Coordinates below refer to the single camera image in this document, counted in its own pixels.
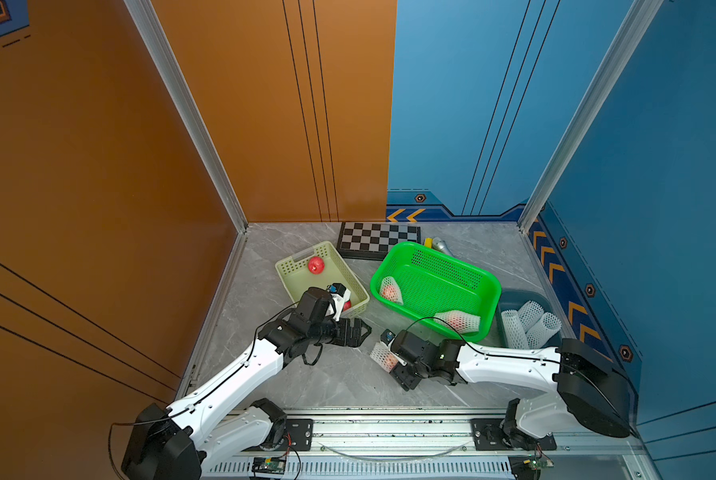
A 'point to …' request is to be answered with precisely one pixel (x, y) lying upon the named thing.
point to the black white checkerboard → (373, 241)
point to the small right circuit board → (528, 467)
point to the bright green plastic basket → (429, 283)
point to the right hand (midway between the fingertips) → (400, 367)
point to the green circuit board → (269, 465)
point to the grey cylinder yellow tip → (438, 244)
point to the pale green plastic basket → (297, 278)
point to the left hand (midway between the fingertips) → (359, 324)
